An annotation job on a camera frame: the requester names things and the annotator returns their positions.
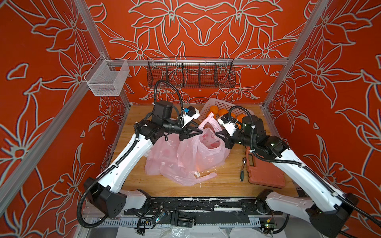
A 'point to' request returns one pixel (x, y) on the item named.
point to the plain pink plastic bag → (178, 160)
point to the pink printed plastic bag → (207, 149)
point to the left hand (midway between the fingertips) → (200, 127)
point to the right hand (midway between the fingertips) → (216, 130)
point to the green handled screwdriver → (241, 176)
